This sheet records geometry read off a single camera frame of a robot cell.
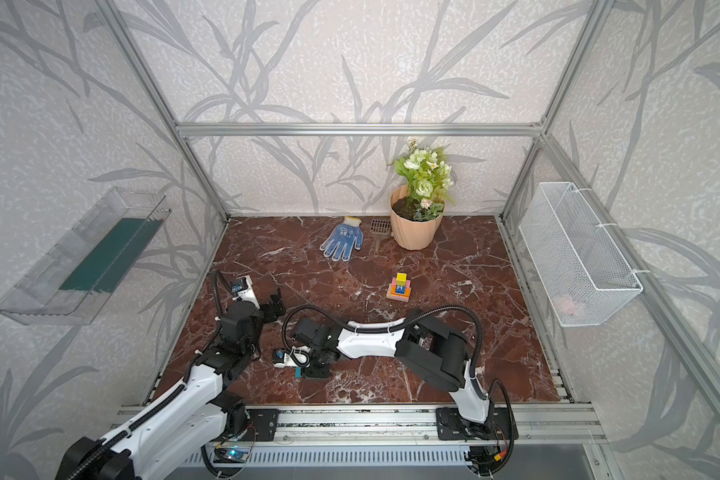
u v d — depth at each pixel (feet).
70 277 2.09
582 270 2.01
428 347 1.75
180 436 1.76
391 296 3.15
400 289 3.06
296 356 2.36
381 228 3.77
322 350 2.10
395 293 3.08
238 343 2.04
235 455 2.32
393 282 3.20
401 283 3.06
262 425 2.41
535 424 2.46
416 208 3.34
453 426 2.40
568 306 2.37
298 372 2.70
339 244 3.67
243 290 2.32
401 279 3.00
